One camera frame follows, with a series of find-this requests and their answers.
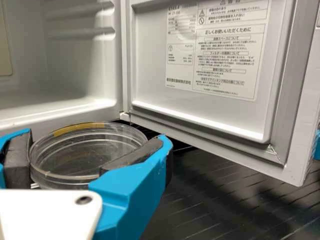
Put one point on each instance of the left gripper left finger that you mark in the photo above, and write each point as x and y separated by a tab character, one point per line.
17	162

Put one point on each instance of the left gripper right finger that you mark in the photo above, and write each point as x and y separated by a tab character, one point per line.
130	195

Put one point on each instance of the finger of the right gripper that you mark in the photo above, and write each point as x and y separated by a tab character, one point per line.
317	145

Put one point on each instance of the petri dish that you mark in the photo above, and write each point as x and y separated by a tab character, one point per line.
82	155

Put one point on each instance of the white incubator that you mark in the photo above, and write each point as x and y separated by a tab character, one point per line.
62	62

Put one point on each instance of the incubator door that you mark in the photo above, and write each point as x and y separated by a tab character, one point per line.
212	62

